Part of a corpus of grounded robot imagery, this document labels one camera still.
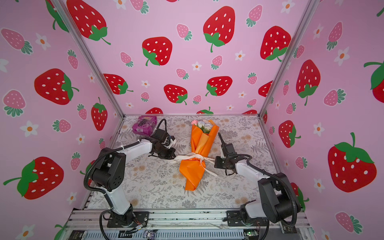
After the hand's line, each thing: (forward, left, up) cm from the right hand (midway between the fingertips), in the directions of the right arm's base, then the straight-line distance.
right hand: (215, 162), depth 91 cm
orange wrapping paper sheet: (-8, +13, +2) cm, 16 cm away
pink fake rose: (+28, +17, +4) cm, 33 cm away
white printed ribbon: (+1, +15, +3) cm, 16 cm away
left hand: (0, +25, +1) cm, 25 cm away
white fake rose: (+26, +12, +5) cm, 29 cm away
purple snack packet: (+22, +53, +4) cm, 57 cm away
